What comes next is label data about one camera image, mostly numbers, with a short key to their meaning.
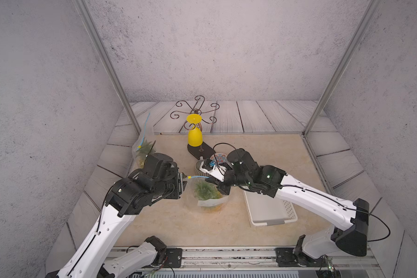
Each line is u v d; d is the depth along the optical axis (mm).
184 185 615
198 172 574
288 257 733
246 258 743
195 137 896
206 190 728
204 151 1109
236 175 563
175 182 553
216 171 549
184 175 631
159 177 456
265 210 850
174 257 728
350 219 400
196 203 714
